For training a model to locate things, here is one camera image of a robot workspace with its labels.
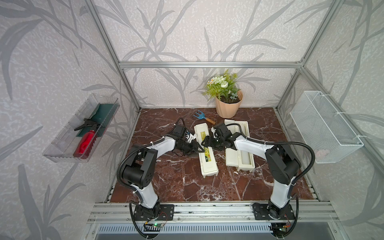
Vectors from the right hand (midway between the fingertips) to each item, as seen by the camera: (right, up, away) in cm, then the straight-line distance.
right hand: (203, 144), depth 91 cm
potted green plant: (+18, +32, +15) cm, 40 cm away
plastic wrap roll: (+28, +10, +8) cm, 31 cm away
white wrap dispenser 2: (+18, -7, -6) cm, 20 cm away
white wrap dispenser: (+2, -10, -9) cm, 13 cm away
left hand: (-1, -4, -4) cm, 6 cm away
